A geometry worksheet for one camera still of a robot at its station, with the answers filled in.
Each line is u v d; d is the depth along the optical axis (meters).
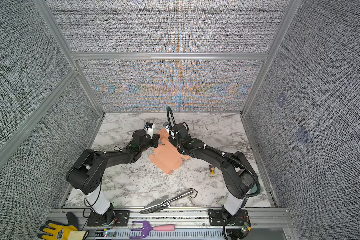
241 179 0.47
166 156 0.95
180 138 0.67
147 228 0.70
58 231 0.68
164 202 0.78
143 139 0.75
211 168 0.88
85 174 0.48
